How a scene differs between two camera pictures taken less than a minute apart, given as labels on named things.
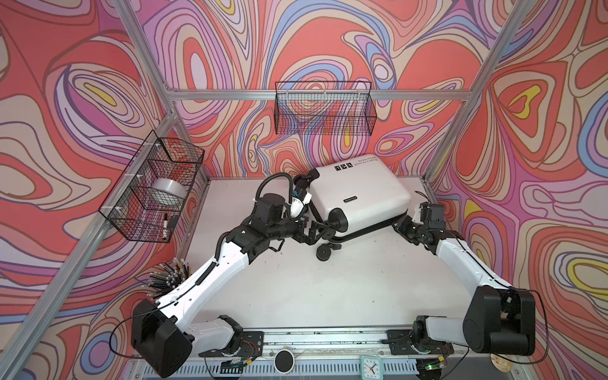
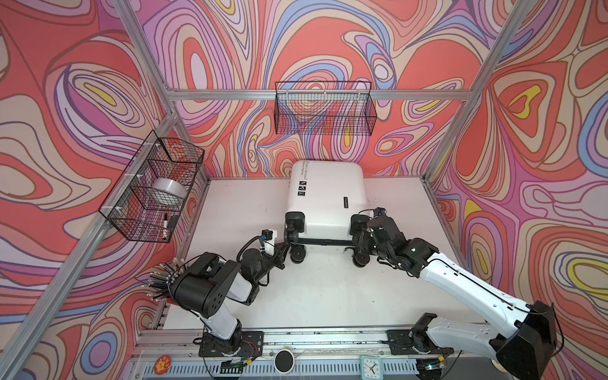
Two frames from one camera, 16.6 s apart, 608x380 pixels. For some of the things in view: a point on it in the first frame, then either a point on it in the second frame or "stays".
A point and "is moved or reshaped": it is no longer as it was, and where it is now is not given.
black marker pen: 165,224 stays
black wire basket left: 150,198 stays
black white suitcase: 351,196 is moved or reshaped
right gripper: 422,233 → 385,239
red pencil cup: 166,276 stays
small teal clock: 371,367 stays
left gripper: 308,238 → 276,259
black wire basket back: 324,108 stays
